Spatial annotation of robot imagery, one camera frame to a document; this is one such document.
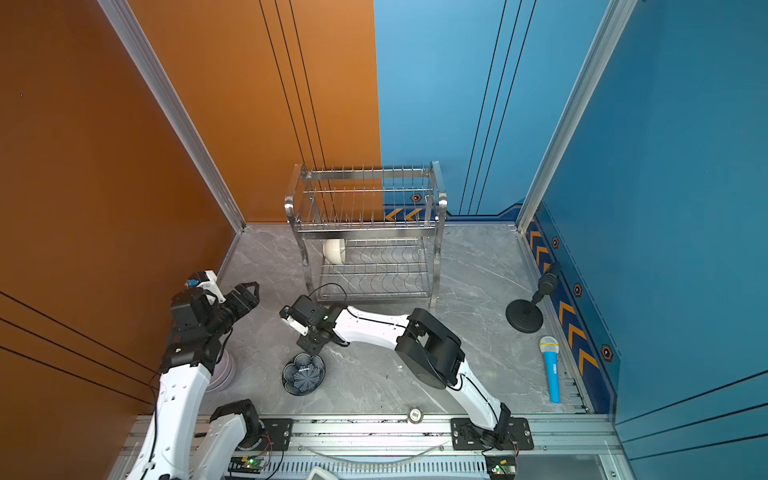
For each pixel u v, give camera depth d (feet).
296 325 2.33
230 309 2.22
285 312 2.50
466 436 2.38
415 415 2.33
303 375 2.69
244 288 2.31
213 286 2.25
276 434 2.38
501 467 2.29
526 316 3.06
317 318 2.21
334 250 3.19
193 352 1.74
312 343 2.52
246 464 2.30
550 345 2.78
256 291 2.47
